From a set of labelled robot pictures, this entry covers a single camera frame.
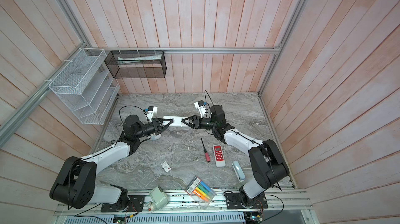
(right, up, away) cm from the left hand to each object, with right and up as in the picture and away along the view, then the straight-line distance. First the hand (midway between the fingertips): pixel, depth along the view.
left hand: (173, 124), depth 77 cm
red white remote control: (+25, -19, +11) cm, 33 cm away
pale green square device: (-5, -34, -6) cm, 35 cm away
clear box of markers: (+14, -34, -1) cm, 37 cm away
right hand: (+6, +1, +3) cm, 6 cm away
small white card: (-5, -24, +7) cm, 25 cm away
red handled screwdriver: (+18, -19, +11) cm, 29 cm away
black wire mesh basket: (-24, +34, +13) cm, 44 cm away
